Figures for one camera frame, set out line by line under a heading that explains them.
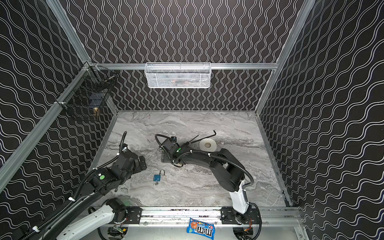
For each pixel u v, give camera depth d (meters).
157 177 0.86
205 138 1.04
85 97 0.92
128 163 0.57
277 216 0.80
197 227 0.70
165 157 0.80
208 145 1.01
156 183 0.85
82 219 0.55
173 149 0.70
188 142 1.01
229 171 0.49
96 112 0.84
